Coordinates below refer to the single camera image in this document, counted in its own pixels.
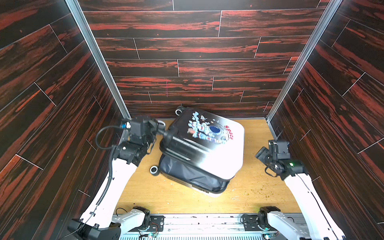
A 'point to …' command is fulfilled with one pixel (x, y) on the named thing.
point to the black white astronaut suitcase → (201, 152)
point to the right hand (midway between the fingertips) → (267, 155)
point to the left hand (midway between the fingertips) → (157, 119)
